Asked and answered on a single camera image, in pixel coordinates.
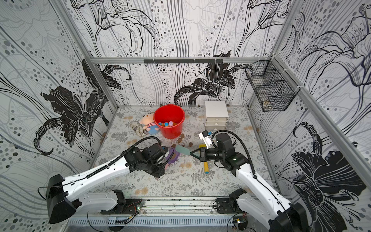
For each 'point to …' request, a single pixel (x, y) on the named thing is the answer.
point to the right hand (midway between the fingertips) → (193, 153)
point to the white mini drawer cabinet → (216, 115)
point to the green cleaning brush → (182, 150)
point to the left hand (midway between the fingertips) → (162, 175)
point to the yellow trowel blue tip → (166, 124)
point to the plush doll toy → (147, 124)
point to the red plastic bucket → (169, 118)
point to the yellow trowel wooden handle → (174, 123)
